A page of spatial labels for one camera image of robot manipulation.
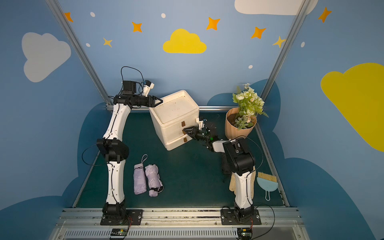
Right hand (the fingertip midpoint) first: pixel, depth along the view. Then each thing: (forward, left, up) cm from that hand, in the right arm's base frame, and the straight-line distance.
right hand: (185, 129), depth 94 cm
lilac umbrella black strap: (-31, +14, -9) cm, 36 cm away
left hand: (+13, +17, +14) cm, 25 cm away
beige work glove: (-27, -30, -14) cm, 43 cm away
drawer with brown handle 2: (-4, +5, -9) cm, 11 cm away
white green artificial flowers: (+8, -38, +15) cm, 41 cm away
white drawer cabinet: (+6, +5, +9) cm, 12 cm away
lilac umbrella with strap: (-30, +24, -11) cm, 40 cm away
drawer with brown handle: (-5, +8, +2) cm, 10 cm away
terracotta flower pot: (+5, -33, +1) cm, 34 cm away
